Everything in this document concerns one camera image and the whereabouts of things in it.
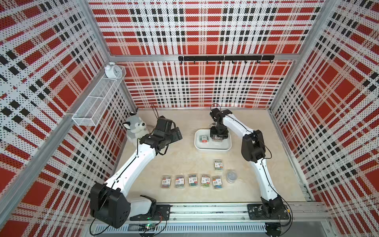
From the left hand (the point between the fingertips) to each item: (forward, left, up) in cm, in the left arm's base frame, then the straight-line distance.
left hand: (176, 134), depth 83 cm
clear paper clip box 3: (-20, -9, -16) cm, 28 cm away
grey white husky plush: (+6, +26, -3) cm, 26 cm away
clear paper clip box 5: (-21, +6, -17) cm, 28 cm away
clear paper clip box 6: (-11, -25, -17) cm, 32 cm away
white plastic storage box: (+2, -30, -16) cm, 34 cm away
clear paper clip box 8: (+7, -25, -16) cm, 30 cm away
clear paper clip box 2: (-21, -16, -16) cm, 31 cm away
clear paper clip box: (-22, -23, -17) cm, 36 cm away
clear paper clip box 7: (+7, -16, -16) cm, 24 cm away
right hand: (+9, -26, -16) cm, 32 cm away
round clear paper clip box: (-18, -31, -16) cm, 40 cm away
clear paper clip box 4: (-21, -2, -17) cm, 27 cm away
